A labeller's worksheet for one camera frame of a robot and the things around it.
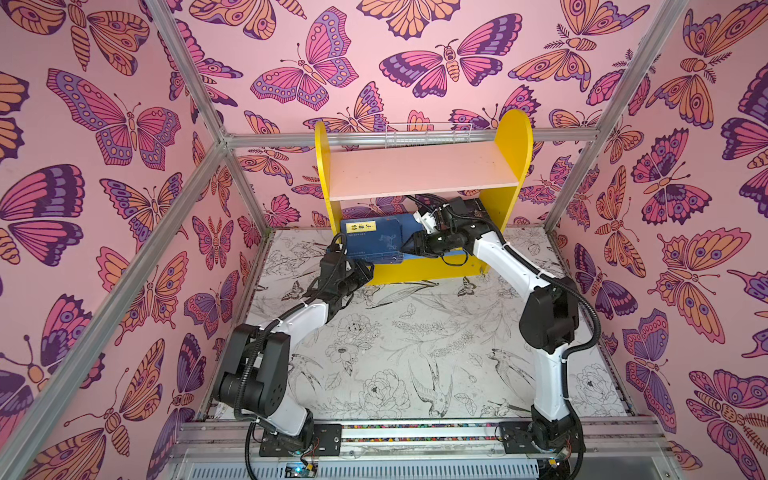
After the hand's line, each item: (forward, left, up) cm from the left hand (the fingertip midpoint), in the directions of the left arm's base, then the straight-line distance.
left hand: (374, 263), depth 90 cm
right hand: (+3, -10, +5) cm, 11 cm away
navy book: (+6, -2, +4) cm, 7 cm away
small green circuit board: (-50, +17, -18) cm, 56 cm away
